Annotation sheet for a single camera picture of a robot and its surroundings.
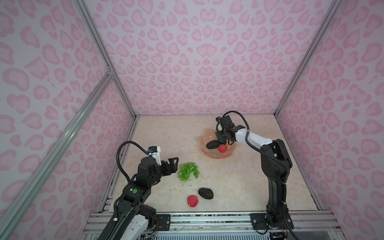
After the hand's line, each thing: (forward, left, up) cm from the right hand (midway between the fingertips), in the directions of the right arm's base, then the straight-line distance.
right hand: (222, 132), depth 100 cm
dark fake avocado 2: (-38, +11, -3) cm, 40 cm away
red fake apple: (-11, +1, -3) cm, 11 cm away
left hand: (-26, +28, +12) cm, 40 cm away
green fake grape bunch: (-25, +23, -3) cm, 34 cm away
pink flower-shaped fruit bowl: (+1, +8, -5) cm, 10 cm away
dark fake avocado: (-8, +7, -2) cm, 10 cm away
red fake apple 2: (-42, +18, -3) cm, 46 cm away
